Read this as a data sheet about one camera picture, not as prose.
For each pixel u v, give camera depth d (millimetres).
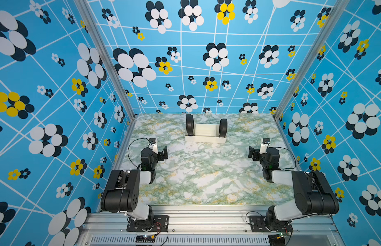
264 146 818
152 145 794
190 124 954
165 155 865
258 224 723
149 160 713
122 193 452
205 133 1068
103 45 818
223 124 966
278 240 704
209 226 738
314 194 454
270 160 718
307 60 869
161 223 732
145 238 721
